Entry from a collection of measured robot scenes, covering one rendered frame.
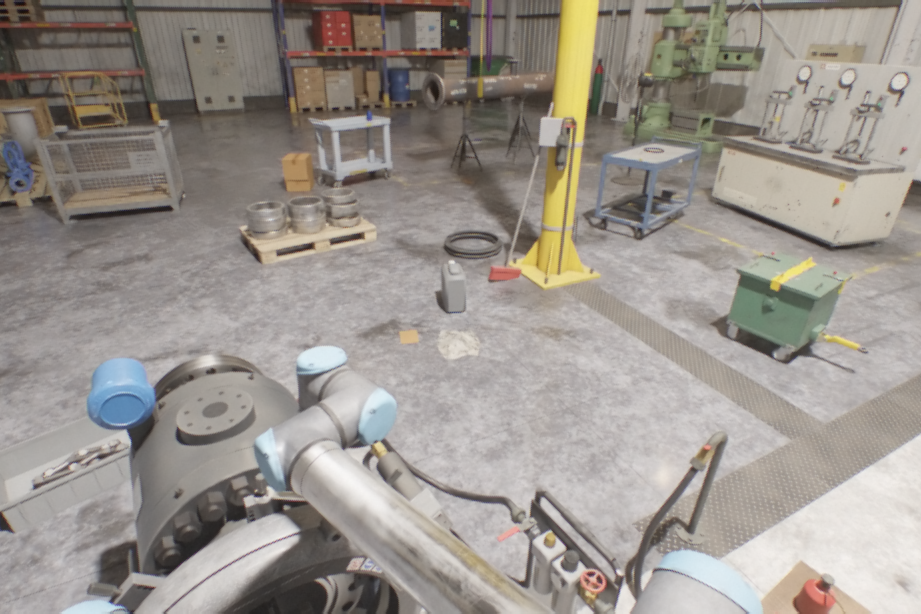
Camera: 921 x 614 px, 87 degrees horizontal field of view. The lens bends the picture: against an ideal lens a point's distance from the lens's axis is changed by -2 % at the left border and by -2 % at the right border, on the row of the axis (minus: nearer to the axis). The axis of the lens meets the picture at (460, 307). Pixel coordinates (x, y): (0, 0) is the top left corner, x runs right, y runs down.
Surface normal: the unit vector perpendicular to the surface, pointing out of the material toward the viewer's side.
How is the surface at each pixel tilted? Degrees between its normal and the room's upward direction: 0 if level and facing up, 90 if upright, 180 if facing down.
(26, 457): 90
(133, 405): 90
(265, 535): 1
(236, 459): 3
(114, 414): 90
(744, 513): 0
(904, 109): 90
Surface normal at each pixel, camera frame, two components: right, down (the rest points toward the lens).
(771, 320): -0.80, 0.28
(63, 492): 0.70, 0.34
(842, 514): 0.01, -0.88
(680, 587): -0.33, -0.93
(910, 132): -0.96, 0.13
